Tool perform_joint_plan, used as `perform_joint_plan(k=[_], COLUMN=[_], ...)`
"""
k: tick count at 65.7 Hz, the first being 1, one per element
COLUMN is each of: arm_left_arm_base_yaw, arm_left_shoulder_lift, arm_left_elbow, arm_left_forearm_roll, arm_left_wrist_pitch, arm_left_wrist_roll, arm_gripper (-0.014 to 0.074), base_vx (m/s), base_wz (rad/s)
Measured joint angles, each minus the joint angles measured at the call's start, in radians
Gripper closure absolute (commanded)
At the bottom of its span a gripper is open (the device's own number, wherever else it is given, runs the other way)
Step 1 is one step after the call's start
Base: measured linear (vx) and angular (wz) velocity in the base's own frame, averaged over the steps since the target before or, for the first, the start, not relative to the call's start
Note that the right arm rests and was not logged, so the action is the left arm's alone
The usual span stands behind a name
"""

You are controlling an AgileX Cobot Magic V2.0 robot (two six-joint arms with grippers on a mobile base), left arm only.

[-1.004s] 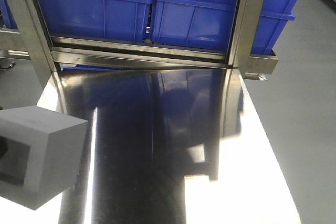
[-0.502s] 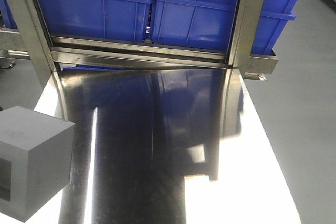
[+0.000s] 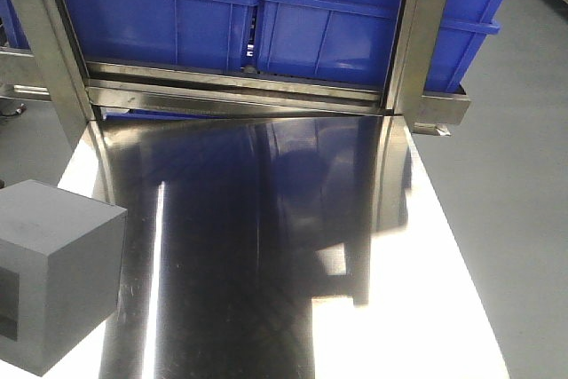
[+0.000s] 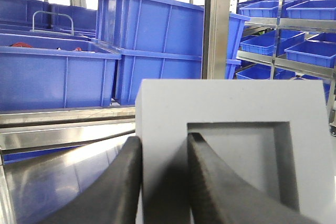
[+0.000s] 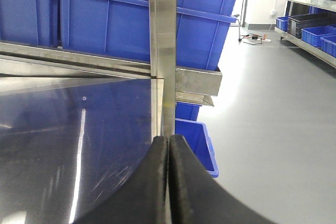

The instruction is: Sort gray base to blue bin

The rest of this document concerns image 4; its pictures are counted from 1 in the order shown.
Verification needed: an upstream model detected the blue plastic bin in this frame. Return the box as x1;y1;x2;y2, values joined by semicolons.
115;48;242;105
49;3;98;32
0;0;50;28
0;34;122;111
94;0;250;57

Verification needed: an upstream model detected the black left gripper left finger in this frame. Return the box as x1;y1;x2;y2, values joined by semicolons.
39;136;143;224

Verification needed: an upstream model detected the row of blue bins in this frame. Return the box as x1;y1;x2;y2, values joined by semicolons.
235;0;336;104

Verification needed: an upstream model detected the red cloth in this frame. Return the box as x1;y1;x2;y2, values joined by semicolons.
10;41;34;48

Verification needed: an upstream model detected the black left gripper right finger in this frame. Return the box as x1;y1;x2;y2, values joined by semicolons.
187;132;321;224

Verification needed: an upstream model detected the steel cart handle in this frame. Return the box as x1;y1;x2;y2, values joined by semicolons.
31;10;75;36

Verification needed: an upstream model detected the grey block with square hole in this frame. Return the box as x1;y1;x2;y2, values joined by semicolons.
135;78;336;224

